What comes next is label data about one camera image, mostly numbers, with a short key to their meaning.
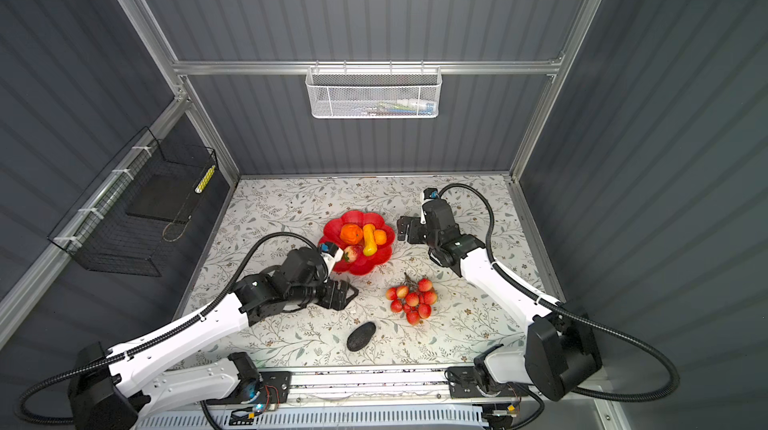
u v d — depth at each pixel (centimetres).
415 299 82
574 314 42
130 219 72
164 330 44
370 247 96
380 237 96
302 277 59
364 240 99
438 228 62
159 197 76
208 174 84
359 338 77
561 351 41
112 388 39
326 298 66
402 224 75
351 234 96
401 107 92
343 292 67
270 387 73
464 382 73
